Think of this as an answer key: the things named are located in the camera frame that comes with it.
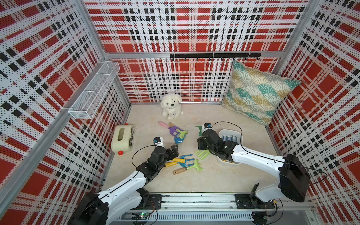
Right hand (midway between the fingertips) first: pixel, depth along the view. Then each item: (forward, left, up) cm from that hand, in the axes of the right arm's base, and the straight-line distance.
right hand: (200, 139), depth 83 cm
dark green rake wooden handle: (+3, 0, +7) cm, 8 cm away
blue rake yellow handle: (+8, -19, -13) cm, 25 cm away
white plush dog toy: (+27, +20, +3) cm, 33 cm away
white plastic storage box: (+9, -22, -10) cm, 26 cm away
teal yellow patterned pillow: (+27, -37, +11) cm, 47 cm away
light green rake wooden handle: (-12, +2, -13) cm, 17 cm away
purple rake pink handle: (+15, +19, -11) cm, 27 cm away
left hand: (-3, +16, -5) cm, 17 cm away
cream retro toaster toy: (+3, +50, -3) cm, 50 cm away
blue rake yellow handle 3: (+7, +15, -13) cm, 21 cm away
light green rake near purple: (+11, +12, -11) cm, 20 cm away
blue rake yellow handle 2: (-11, +18, -12) cm, 24 cm away
